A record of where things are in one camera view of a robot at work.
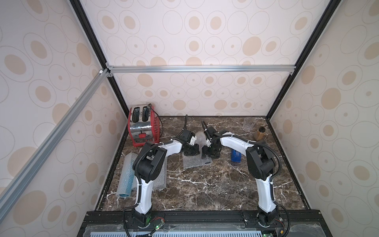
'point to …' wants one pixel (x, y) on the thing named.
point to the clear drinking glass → (248, 124)
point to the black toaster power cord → (160, 119)
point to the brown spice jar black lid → (259, 134)
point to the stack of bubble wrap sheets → (190, 161)
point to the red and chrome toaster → (144, 125)
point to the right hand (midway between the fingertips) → (210, 156)
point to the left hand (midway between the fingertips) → (204, 151)
